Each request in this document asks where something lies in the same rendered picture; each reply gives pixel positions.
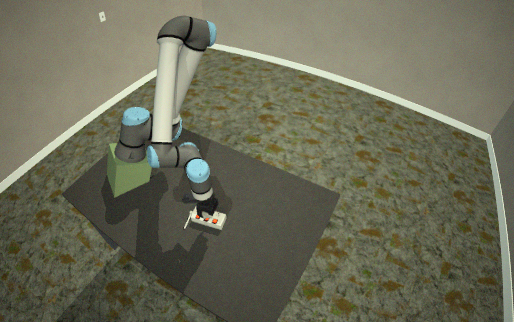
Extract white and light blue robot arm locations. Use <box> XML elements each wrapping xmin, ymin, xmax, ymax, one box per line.
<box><xmin>115</xmin><ymin>16</ymin><xmax>217</xmax><ymax>204</ymax></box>

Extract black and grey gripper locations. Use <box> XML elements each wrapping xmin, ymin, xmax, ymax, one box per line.
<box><xmin>196</xmin><ymin>193</ymin><xmax>218</xmax><ymax>220</ymax></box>

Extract white power strip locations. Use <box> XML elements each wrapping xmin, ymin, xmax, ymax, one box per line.
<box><xmin>189</xmin><ymin>207</ymin><xmax>226</xmax><ymax>230</ymax></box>

